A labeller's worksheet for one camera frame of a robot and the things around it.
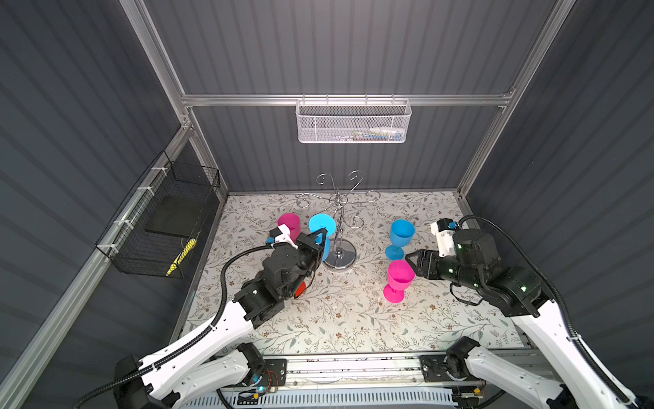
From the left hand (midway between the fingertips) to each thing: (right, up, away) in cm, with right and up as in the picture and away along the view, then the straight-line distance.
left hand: (332, 233), depth 64 cm
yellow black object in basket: (-40, -4, +7) cm, 41 cm away
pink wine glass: (-14, +2, +27) cm, 31 cm away
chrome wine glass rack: (+4, -10, +34) cm, 36 cm away
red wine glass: (-11, -22, +24) cm, 34 cm away
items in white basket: (+15, +34, +27) cm, 46 cm away
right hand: (+23, -7, +2) cm, 24 cm away
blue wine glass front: (-4, +3, +5) cm, 7 cm away
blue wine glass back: (+25, -2, +27) cm, 37 cm away
